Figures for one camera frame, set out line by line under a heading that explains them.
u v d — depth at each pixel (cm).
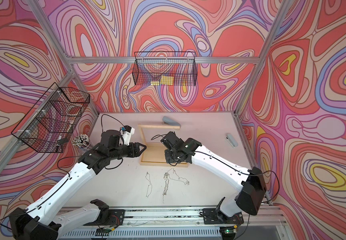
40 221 38
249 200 40
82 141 82
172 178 86
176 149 56
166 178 86
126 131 66
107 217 71
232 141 101
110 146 56
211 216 73
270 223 73
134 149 65
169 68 96
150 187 84
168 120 110
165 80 91
